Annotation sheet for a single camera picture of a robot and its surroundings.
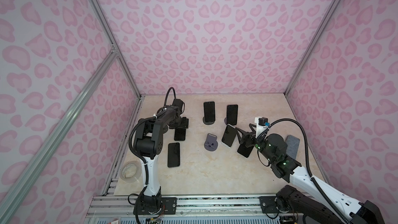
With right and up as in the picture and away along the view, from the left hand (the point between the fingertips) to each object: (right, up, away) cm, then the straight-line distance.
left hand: (182, 124), depth 102 cm
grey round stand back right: (+28, +2, +1) cm, 28 cm away
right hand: (+33, +2, -27) cm, 42 cm away
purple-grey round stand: (+18, -10, -13) cm, 24 cm away
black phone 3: (-1, -5, -6) cm, 8 cm away
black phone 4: (+29, -6, -7) cm, 31 cm away
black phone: (-3, -16, -12) cm, 21 cm away
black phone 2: (+17, +9, -4) cm, 20 cm away
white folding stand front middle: (+26, -11, -9) cm, 30 cm away
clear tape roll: (-26, -24, -17) cm, 39 cm away
